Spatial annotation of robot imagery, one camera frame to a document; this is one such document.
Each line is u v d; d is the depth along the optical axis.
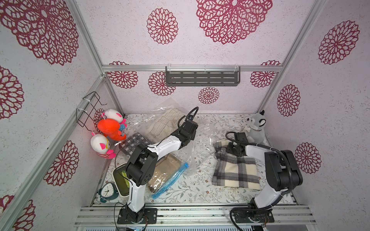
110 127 0.85
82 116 0.73
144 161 0.55
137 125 1.13
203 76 0.97
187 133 0.72
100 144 0.78
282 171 0.48
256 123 0.91
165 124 1.06
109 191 0.78
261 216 0.68
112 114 0.95
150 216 0.73
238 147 0.76
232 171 0.87
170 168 0.86
